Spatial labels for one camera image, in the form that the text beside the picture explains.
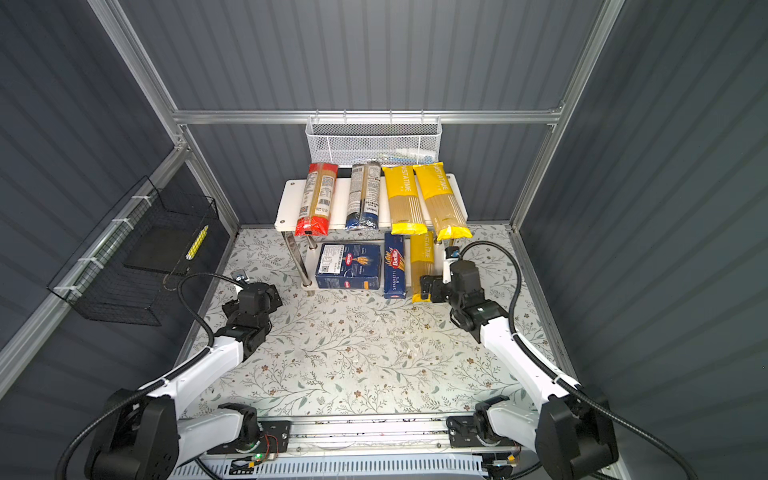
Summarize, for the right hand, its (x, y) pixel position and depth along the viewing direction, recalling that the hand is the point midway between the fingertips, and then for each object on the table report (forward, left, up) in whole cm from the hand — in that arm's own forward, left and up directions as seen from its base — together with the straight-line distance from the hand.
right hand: (439, 279), depth 84 cm
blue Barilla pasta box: (+7, +26, -3) cm, 27 cm away
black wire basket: (+3, +76, +14) cm, 78 cm away
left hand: (-3, +54, -2) cm, 54 cm away
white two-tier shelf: (+6, +40, +18) cm, 44 cm away
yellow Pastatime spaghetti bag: (+13, +3, -8) cm, 16 cm away
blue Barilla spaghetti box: (+10, +13, -7) cm, 18 cm away
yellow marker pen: (+3, +65, +13) cm, 66 cm away
